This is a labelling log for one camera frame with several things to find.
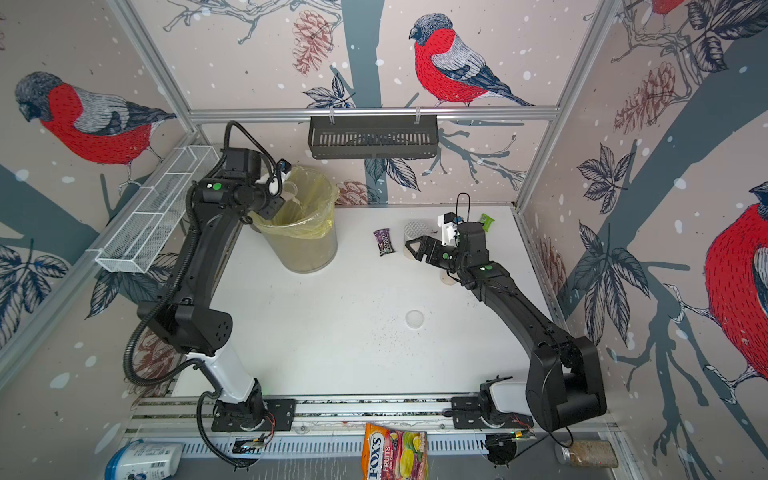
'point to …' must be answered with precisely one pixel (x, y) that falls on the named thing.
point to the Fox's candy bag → (393, 454)
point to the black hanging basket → (373, 137)
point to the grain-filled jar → (587, 453)
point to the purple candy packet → (385, 243)
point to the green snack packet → (486, 221)
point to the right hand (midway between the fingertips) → (417, 243)
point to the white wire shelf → (158, 210)
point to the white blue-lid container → (139, 460)
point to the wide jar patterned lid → (414, 229)
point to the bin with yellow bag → (301, 237)
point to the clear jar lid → (415, 319)
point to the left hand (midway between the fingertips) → (272, 190)
